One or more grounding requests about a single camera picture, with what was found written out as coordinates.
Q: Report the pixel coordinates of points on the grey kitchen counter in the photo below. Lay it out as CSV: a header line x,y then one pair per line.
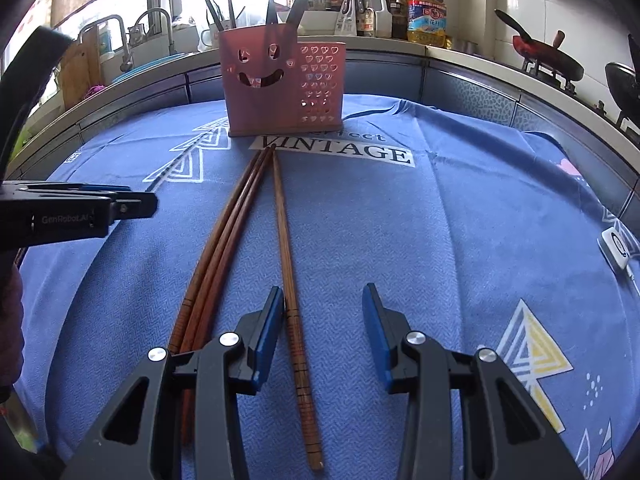
x,y
380,75

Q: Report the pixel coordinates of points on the light ringed wooden chopstick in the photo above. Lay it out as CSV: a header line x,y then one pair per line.
x,y
285,260

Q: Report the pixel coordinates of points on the pink smiley utensil holder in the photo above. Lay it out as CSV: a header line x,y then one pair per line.
x,y
235,110

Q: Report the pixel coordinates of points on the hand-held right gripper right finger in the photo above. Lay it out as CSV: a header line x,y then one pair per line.
x,y
375,330

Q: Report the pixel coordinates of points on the white plastic jug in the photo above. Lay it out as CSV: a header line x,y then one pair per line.
x,y
377,17

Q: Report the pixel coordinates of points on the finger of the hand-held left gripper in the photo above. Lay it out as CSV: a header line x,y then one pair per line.
x,y
60,220
105,189

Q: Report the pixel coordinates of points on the magenta scrubber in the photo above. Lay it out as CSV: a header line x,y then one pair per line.
x,y
97,91

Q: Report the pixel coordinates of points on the yellow cooking oil bottle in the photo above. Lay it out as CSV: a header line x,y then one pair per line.
x,y
425,20

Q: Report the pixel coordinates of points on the wooden cutting board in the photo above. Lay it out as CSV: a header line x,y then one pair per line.
x,y
80,70

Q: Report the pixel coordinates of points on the white utensil cup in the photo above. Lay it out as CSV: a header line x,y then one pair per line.
x,y
220,32

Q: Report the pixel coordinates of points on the black wok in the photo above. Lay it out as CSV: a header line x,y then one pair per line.
x,y
622,80

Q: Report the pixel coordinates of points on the dark wooden chopstick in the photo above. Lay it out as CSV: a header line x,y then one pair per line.
x,y
225,235
213,235
238,235

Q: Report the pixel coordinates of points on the chrome gooseneck faucet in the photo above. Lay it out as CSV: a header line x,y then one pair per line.
x,y
170,35
123,45

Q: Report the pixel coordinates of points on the white switch controller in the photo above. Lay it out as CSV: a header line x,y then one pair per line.
x,y
616,247

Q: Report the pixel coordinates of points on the blue plastic basin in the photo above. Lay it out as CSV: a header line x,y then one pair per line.
x,y
140,72

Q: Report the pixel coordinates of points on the red frying pan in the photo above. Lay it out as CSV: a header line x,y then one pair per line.
x,y
545,55

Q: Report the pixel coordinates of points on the gas stove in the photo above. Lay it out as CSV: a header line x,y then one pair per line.
x,y
565,80

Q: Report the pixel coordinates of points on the blue printed tablecloth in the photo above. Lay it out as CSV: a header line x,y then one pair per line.
x,y
400,235

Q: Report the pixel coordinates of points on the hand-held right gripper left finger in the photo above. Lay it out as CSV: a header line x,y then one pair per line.
x,y
270,330

